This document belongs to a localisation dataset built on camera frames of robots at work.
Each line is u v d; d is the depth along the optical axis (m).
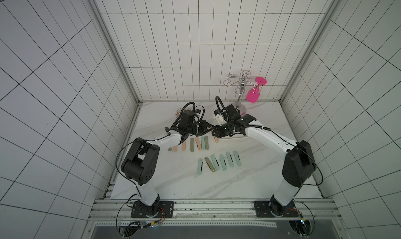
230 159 0.90
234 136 0.80
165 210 0.72
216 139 0.83
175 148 0.95
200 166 0.86
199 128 0.78
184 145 0.95
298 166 0.46
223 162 0.88
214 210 0.74
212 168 0.86
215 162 0.88
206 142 0.97
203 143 0.97
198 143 0.97
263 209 0.72
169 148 0.94
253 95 1.02
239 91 1.00
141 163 0.47
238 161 0.89
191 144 0.95
